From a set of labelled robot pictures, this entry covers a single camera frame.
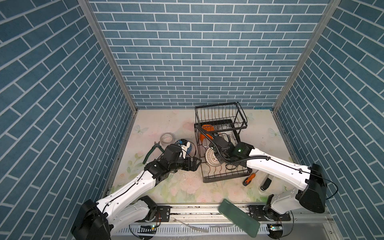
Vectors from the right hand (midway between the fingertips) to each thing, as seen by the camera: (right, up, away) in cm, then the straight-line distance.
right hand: (220, 148), depth 79 cm
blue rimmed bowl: (-19, +5, -9) cm, 21 cm away
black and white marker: (+25, -19, -1) cm, 31 cm away
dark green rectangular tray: (+13, -35, -10) cm, 38 cm away
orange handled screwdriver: (+16, -19, +3) cm, 25 cm away
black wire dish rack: (+6, +16, +11) cm, 20 cm away
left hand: (-13, -6, -2) cm, 14 cm away
